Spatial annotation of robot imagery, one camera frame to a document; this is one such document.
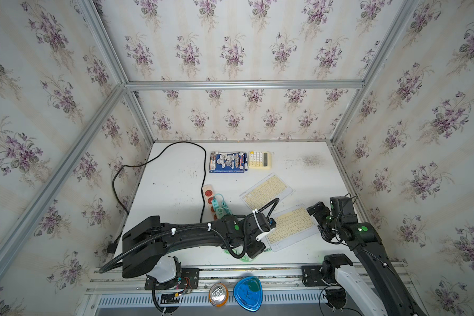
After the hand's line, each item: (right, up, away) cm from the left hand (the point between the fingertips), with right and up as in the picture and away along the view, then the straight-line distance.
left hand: (261, 246), depth 76 cm
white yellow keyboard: (+8, +20, +23) cm, 32 cm away
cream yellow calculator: (+3, +34, +33) cm, 47 cm away
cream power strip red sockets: (-23, +17, +18) cm, 34 cm away
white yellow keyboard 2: (+16, +5, +10) cm, 19 cm away
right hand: (+23, +11, +3) cm, 26 cm away
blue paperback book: (-16, +33, +32) cm, 48 cm away
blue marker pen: (-5, +33, +32) cm, 46 cm away
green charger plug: (-17, +11, +7) cm, 21 cm away
